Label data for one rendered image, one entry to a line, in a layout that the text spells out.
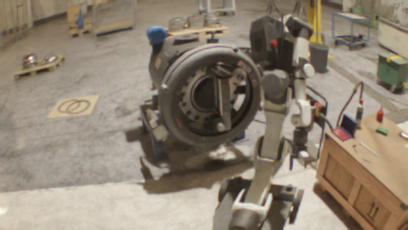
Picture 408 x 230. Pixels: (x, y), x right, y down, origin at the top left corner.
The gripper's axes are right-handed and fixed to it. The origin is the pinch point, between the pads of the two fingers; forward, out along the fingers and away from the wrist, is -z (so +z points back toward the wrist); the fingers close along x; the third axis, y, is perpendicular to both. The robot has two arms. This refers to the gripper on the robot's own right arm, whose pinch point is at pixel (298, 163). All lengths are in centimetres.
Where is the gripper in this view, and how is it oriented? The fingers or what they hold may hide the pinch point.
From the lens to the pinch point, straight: 168.6
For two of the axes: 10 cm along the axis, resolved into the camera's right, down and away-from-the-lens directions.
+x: 9.3, 0.2, 3.6
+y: -3.6, 0.0, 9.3
